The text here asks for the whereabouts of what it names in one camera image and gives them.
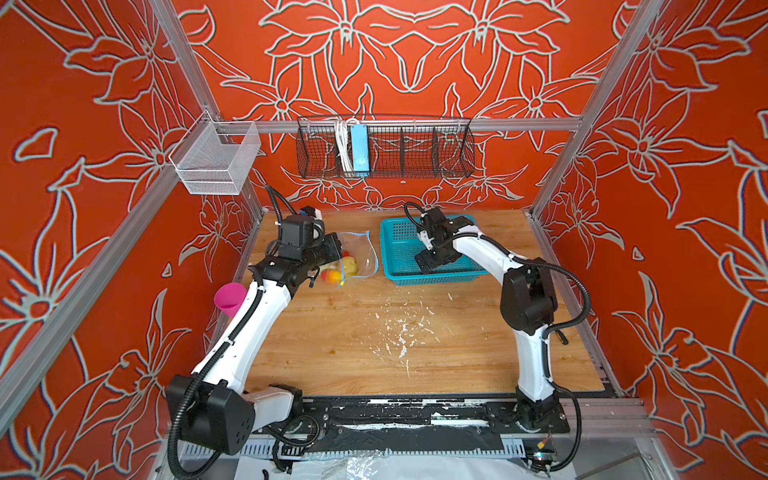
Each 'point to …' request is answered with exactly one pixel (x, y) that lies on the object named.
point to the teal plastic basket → (400, 243)
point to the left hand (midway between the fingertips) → (340, 239)
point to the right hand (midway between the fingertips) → (430, 259)
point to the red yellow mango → (330, 276)
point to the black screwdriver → (562, 337)
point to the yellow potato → (349, 266)
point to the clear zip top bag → (359, 258)
